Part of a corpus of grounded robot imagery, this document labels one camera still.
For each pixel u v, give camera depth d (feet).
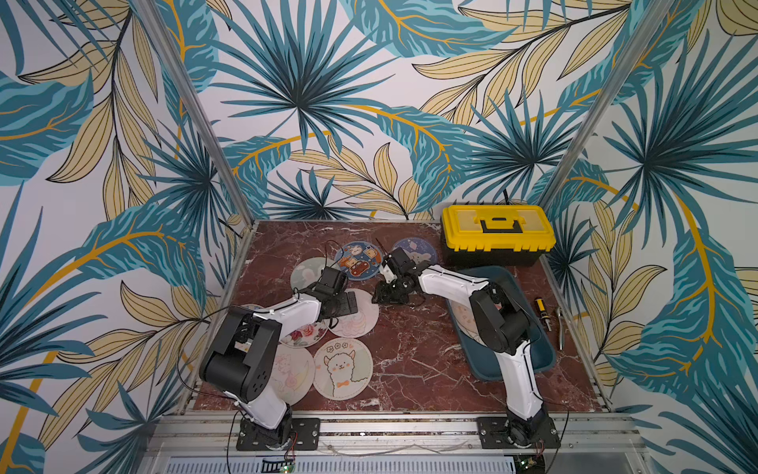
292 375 2.69
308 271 3.42
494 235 3.09
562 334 2.96
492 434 2.41
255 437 2.35
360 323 3.03
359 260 3.51
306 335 2.95
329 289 2.44
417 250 3.66
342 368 2.75
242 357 1.48
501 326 1.80
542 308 3.11
